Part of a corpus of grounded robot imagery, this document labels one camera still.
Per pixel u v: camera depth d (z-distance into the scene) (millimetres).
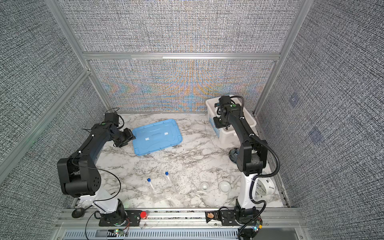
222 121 784
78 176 456
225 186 824
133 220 731
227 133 878
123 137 786
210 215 732
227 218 731
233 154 947
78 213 739
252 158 527
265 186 733
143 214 740
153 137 1054
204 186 825
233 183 837
